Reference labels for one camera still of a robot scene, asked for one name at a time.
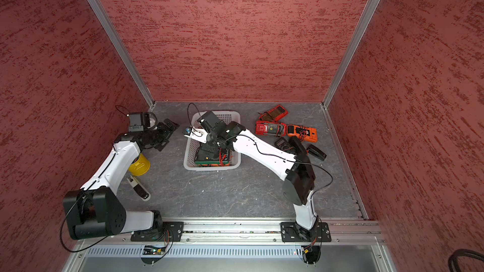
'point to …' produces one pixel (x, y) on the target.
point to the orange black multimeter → (213, 165)
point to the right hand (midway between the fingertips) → (208, 140)
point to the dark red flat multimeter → (275, 114)
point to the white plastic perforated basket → (190, 144)
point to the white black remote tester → (138, 187)
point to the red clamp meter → (263, 127)
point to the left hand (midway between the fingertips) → (175, 135)
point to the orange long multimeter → (309, 134)
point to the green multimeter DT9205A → (205, 153)
